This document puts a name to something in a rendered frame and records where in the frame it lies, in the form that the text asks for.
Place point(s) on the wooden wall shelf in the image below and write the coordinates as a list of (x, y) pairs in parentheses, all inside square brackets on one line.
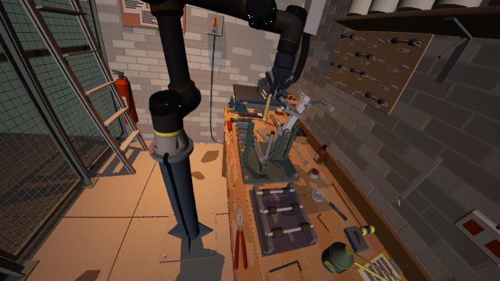
[(410, 21)]

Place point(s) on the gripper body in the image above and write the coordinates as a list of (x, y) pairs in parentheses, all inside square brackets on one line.
[(283, 70)]

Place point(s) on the red round tin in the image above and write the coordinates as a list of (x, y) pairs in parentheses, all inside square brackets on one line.
[(279, 111)]

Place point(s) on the dark grey tray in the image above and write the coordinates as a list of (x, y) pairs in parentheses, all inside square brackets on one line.
[(250, 93)]

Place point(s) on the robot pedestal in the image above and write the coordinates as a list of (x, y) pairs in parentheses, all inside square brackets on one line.
[(180, 195)]

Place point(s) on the grey locking lever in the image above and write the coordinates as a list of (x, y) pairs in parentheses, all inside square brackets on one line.
[(322, 104)]

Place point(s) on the white tube roll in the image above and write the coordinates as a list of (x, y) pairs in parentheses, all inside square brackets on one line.
[(360, 6), (416, 4), (384, 5)]

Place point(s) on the yellow and black knob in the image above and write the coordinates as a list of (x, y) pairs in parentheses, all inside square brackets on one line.
[(367, 230)]

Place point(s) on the yellow stick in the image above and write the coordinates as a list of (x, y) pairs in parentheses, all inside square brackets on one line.
[(267, 108)]

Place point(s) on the dark blue file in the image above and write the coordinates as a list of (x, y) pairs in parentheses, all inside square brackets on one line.
[(338, 211)]

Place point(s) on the white printed pad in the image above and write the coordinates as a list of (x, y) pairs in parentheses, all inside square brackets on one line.
[(384, 269)]

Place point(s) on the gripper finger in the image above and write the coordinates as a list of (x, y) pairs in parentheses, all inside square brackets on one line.
[(282, 93), (266, 84)]

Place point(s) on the grey wall bracket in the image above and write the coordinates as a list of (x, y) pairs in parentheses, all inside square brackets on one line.
[(420, 180)]

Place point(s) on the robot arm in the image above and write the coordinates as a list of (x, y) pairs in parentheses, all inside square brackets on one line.
[(172, 58)]

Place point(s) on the white sign with red squares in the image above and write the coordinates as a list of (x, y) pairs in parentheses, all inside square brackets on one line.
[(480, 234)]

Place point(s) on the steel fluted roller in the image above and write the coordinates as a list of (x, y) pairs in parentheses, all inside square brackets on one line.
[(259, 153)]

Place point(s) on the grey top roller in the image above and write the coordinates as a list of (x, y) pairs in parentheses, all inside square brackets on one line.
[(270, 145)]

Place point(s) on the brown bottle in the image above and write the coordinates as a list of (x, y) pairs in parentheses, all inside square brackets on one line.
[(320, 155)]

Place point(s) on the green oil can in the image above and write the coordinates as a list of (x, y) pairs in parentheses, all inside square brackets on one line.
[(336, 258)]

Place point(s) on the orange framed wall poster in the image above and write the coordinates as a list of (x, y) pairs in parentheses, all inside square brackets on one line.
[(136, 15)]

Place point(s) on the grey spanner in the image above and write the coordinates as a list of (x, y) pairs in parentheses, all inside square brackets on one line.
[(301, 154)]

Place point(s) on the grey roller rack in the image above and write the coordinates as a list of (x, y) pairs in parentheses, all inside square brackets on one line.
[(283, 224)]

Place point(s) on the black hex key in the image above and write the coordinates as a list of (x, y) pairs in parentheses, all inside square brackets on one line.
[(285, 267), (323, 222)]

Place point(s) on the grey tape roll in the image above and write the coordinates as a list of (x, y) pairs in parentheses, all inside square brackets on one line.
[(318, 195)]

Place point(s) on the wooden ladder rack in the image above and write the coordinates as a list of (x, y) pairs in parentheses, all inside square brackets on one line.
[(111, 117)]

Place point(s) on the red fire extinguisher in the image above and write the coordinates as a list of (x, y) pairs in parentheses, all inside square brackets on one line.
[(126, 95)]

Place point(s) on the black wall hung roller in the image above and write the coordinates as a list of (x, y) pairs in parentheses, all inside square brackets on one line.
[(404, 41), (376, 99), (365, 55), (349, 36), (357, 72), (338, 65)]

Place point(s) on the green drafting machine body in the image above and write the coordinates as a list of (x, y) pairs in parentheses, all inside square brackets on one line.
[(269, 171)]

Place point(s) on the steel roller with dark cots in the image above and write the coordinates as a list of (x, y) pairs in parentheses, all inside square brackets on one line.
[(277, 191), (290, 230), (282, 208)]

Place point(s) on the brown pegboard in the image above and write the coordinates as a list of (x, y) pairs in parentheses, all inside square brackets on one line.
[(410, 74)]

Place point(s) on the white wall box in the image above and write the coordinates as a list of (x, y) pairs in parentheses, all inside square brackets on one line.
[(314, 15)]

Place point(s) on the grey wall switch box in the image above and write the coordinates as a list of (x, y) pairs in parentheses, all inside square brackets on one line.
[(215, 24)]

